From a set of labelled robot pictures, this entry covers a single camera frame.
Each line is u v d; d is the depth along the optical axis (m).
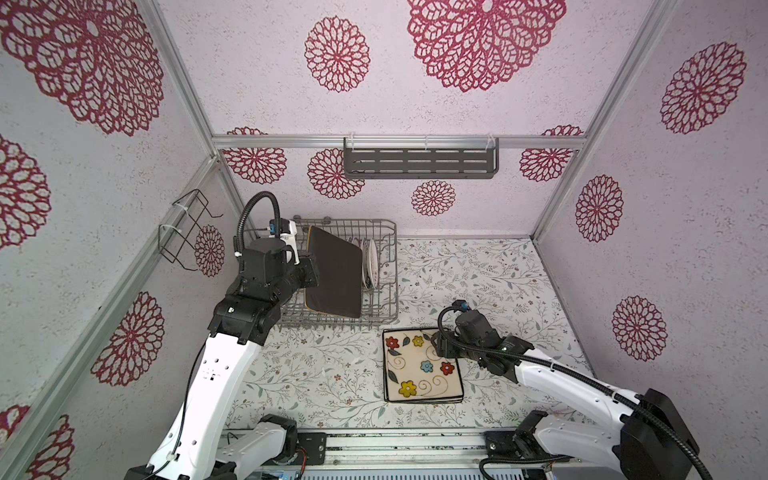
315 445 0.73
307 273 0.59
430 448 0.76
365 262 0.97
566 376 0.50
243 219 0.45
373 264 1.09
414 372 0.84
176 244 0.77
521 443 0.66
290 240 0.58
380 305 1.00
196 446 0.37
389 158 0.93
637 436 0.39
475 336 0.63
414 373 0.83
